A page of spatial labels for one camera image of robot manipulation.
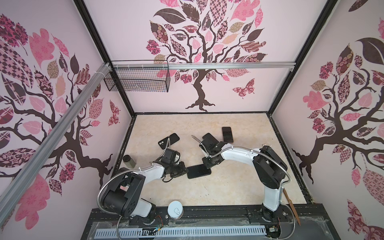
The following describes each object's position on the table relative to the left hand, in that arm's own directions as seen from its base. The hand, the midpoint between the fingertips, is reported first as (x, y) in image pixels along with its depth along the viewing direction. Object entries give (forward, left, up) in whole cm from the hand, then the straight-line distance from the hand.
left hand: (188, 173), depth 88 cm
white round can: (-20, +5, +5) cm, 22 cm away
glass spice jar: (+4, +35, +7) cm, 36 cm away
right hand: (+6, -12, -1) cm, 13 cm away
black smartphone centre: (+24, -15, 0) cm, 28 cm away
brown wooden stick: (-19, -55, +1) cm, 58 cm away
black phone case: (+27, +12, -1) cm, 29 cm away
